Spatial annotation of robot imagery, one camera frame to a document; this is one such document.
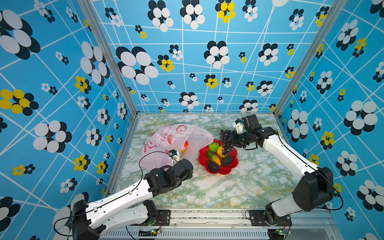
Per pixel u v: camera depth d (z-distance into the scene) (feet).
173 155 2.17
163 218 2.43
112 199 1.44
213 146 3.07
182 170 1.73
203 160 2.98
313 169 1.43
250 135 1.99
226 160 2.93
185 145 2.84
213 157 2.99
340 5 2.21
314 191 1.37
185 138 2.87
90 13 2.31
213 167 2.79
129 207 1.54
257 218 2.40
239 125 2.53
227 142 2.58
